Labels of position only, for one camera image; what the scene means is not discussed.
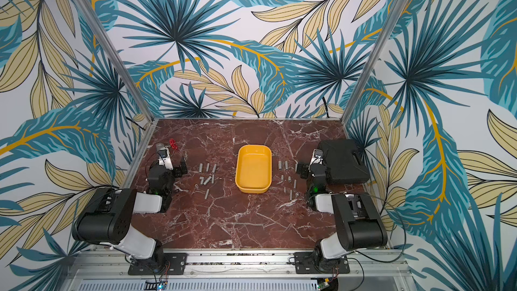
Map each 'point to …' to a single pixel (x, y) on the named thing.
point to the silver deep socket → (280, 165)
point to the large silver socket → (286, 162)
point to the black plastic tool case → (344, 162)
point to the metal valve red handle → (172, 144)
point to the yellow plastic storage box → (254, 168)
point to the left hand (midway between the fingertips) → (172, 159)
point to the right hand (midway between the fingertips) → (314, 161)
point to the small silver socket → (207, 194)
